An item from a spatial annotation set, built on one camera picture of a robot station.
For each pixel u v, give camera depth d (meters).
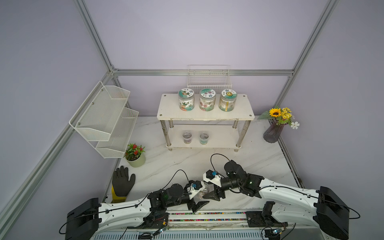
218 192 0.63
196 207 0.66
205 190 0.70
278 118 0.88
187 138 0.92
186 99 0.71
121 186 0.86
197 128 1.12
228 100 0.70
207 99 0.70
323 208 0.42
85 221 0.45
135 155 0.87
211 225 0.73
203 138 0.93
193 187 0.63
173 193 0.58
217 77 0.95
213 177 0.63
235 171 0.58
